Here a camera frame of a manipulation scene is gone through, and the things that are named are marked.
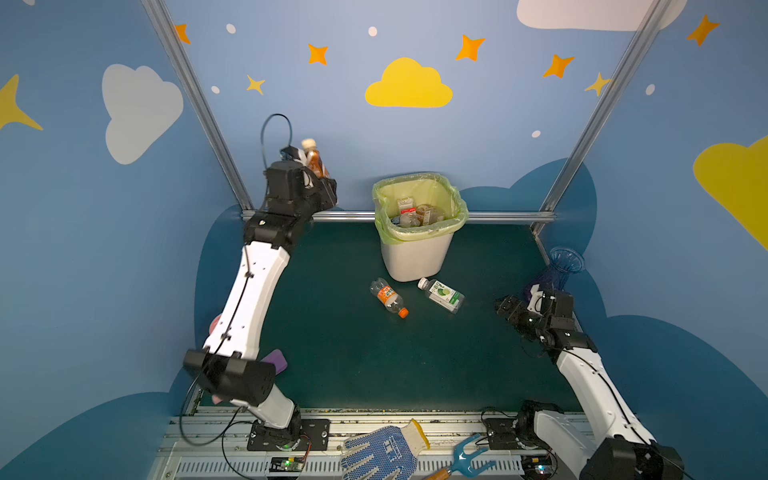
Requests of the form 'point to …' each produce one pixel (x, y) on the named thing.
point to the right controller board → (536, 466)
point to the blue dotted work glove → (385, 453)
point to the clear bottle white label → (411, 220)
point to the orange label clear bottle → (388, 297)
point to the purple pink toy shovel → (277, 358)
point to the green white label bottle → (442, 294)
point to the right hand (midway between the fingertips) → (508, 306)
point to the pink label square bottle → (406, 204)
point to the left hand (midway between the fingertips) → (332, 185)
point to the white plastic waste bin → (416, 259)
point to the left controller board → (286, 464)
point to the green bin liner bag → (427, 189)
